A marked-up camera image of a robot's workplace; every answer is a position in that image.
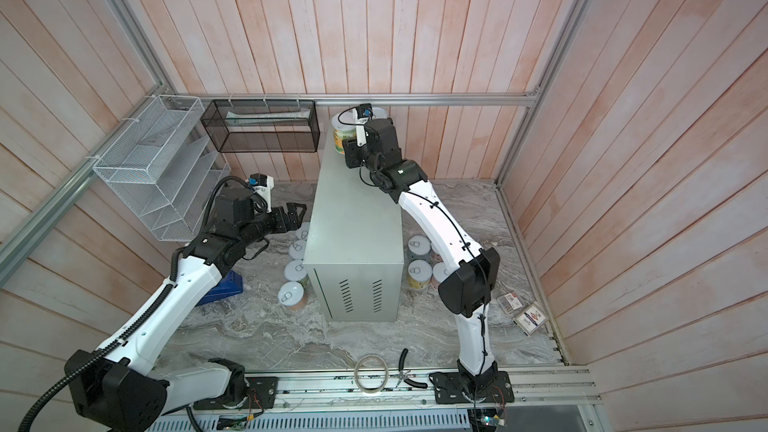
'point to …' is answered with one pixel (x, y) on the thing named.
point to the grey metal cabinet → (354, 256)
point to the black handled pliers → (402, 376)
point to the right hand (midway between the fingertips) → (348, 139)
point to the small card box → (531, 319)
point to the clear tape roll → (356, 374)
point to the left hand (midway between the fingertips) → (293, 213)
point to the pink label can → (440, 272)
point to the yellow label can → (420, 273)
